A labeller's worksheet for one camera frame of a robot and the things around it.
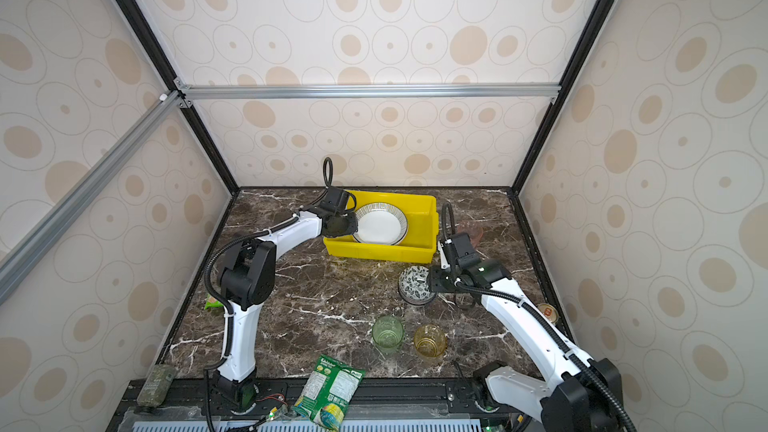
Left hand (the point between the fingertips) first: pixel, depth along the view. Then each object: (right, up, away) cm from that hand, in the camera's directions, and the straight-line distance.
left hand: (364, 219), depth 100 cm
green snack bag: (-6, -42, -27) cm, 51 cm away
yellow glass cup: (+20, -34, -18) cm, 43 cm away
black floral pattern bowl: (+16, -20, -10) cm, 28 cm away
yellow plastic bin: (+18, -9, +2) cm, 21 cm away
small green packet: (-44, -24, -12) cm, 52 cm away
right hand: (+21, -16, -19) cm, 33 cm away
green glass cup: (+8, -32, -17) cm, 37 cm away
